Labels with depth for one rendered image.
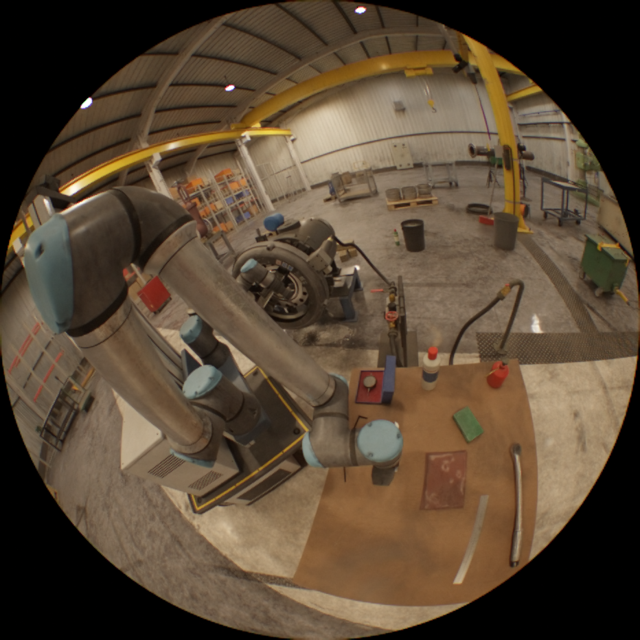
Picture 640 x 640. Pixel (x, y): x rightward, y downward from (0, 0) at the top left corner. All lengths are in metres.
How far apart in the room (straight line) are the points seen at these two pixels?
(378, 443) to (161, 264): 0.48
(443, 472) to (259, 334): 0.71
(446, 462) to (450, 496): 0.13
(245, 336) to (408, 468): 0.68
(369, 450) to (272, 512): 1.11
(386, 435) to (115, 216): 0.54
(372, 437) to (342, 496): 0.42
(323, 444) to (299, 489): 0.94
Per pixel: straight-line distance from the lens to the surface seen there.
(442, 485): 0.80
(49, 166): 10.67
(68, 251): 0.25
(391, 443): 0.44
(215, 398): 0.71
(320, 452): 0.48
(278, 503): 1.45
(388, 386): 0.78
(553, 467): 1.60
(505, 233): 3.04
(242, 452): 1.25
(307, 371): 0.42
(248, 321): 0.34
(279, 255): 1.30
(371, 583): 0.87
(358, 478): 0.81
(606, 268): 2.93
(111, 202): 0.30
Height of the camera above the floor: 1.27
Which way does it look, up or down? 38 degrees down
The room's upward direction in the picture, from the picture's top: 25 degrees counter-clockwise
